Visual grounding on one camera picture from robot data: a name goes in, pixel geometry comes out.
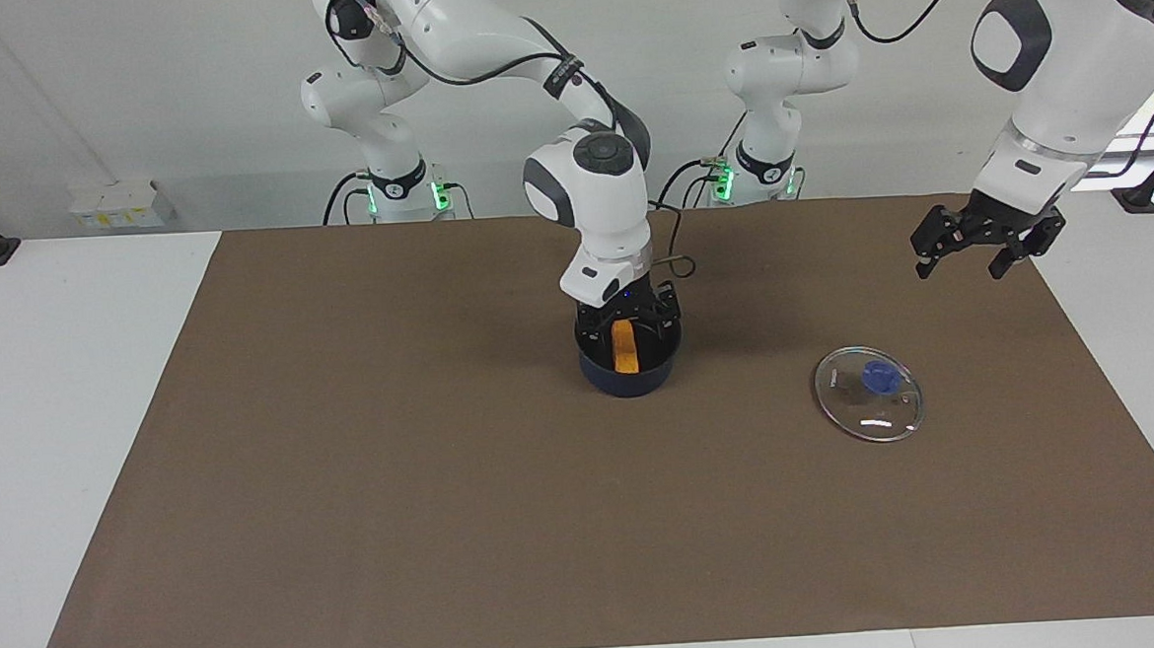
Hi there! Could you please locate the glass lid blue knob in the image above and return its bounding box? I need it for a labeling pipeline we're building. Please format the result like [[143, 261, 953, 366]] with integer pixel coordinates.
[[812, 342, 927, 447]]

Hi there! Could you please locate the brown table mat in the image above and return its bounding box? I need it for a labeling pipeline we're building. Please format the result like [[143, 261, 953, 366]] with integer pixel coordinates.
[[13, 182, 1154, 648]]

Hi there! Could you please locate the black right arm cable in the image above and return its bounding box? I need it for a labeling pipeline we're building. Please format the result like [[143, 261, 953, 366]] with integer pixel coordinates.
[[323, 0, 696, 298]]

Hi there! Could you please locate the black base cable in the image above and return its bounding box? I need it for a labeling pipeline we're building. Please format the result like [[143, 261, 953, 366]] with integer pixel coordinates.
[[321, 170, 377, 227], [654, 156, 730, 210]]

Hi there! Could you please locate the white wall socket box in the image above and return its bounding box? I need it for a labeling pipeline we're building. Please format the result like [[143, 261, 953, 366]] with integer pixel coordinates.
[[66, 180, 178, 233]]

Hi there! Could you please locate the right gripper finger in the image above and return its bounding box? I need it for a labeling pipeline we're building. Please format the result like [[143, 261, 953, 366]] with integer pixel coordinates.
[[576, 305, 611, 349], [639, 284, 685, 341]]

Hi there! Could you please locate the dark blue handled pot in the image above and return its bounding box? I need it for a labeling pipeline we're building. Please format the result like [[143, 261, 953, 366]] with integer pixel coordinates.
[[573, 304, 686, 400]]

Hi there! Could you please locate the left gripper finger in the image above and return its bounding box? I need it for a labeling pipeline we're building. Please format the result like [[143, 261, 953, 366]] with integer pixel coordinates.
[[908, 203, 971, 280], [986, 211, 1069, 279]]

